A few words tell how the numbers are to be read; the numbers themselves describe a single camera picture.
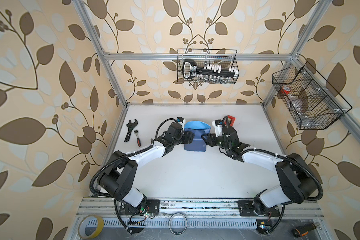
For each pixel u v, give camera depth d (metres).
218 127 0.79
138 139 0.99
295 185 0.43
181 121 0.79
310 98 0.77
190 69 0.85
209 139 0.79
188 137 0.77
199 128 0.88
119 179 0.44
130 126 1.08
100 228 0.67
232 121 1.04
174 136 0.68
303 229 0.67
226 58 0.91
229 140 0.68
